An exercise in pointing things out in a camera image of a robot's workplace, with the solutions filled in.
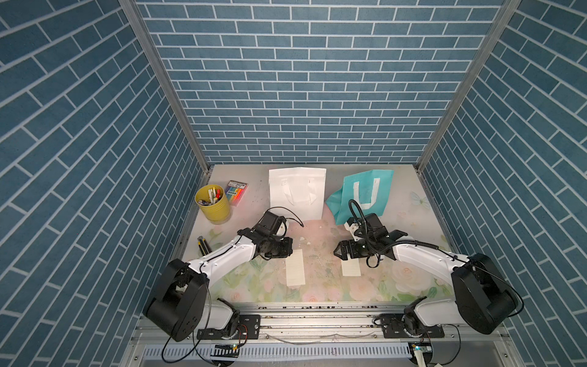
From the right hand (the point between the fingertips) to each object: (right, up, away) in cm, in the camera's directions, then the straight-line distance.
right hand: (344, 252), depth 87 cm
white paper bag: (-18, +22, +5) cm, 29 cm away
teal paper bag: (+11, +24, +6) cm, 27 cm away
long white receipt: (-19, -8, -2) cm, 21 cm away
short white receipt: (+2, -6, -1) cm, 6 cm away
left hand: (-18, 0, -3) cm, 18 cm away
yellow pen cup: (-53, +19, +6) cm, 57 cm away
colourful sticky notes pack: (-49, +23, +22) cm, 58 cm away
